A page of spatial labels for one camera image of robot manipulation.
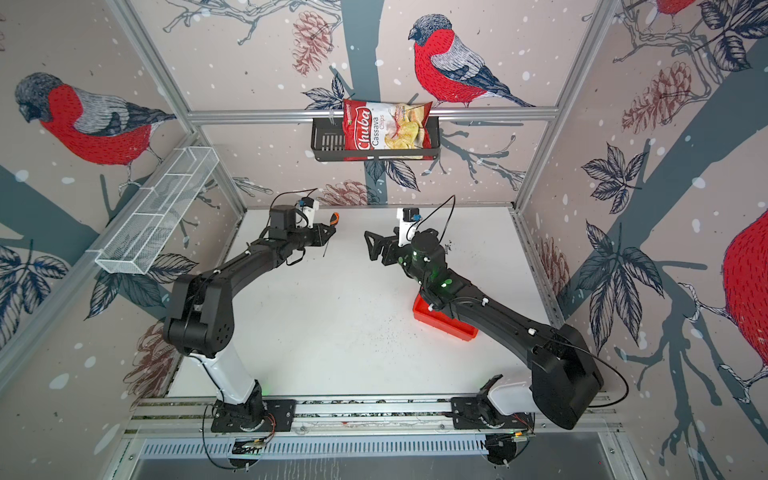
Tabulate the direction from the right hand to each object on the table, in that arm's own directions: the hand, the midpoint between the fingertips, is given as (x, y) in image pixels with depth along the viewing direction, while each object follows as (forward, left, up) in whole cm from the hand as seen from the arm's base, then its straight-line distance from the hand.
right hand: (374, 236), depth 76 cm
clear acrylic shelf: (+3, +59, +5) cm, 59 cm away
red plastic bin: (-12, -19, -24) cm, 33 cm away
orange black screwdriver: (+15, +15, -10) cm, 24 cm away
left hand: (+11, +15, -10) cm, 21 cm away
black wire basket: (+34, +18, +6) cm, 39 cm away
